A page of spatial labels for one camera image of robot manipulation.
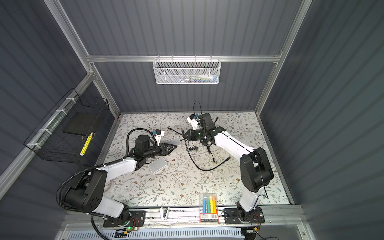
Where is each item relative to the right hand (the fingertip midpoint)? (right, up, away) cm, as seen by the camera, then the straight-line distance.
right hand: (185, 137), depth 85 cm
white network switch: (-8, -4, +17) cm, 19 cm away
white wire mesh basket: (-1, +53, +39) cm, 66 cm away
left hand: (-6, -6, +1) cm, 8 cm away
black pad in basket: (-53, +8, -9) cm, 54 cm away
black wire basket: (-58, +2, -14) cm, 60 cm away
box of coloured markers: (+13, -36, -9) cm, 39 cm away
